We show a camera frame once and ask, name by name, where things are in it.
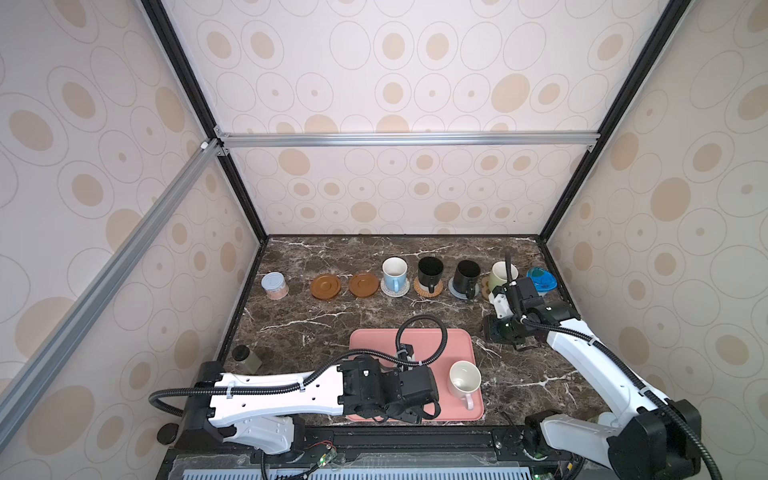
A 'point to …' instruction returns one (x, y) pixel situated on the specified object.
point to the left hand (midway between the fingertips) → (421, 414)
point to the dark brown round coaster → (363, 284)
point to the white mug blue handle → (395, 272)
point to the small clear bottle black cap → (251, 361)
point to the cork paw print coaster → (485, 285)
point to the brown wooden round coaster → (325, 286)
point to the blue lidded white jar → (542, 280)
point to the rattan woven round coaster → (424, 291)
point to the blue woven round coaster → (461, 294)
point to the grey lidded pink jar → (274, 285)
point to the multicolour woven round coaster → (402, 290)
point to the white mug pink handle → (464, 378)
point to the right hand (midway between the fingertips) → (486, 332)
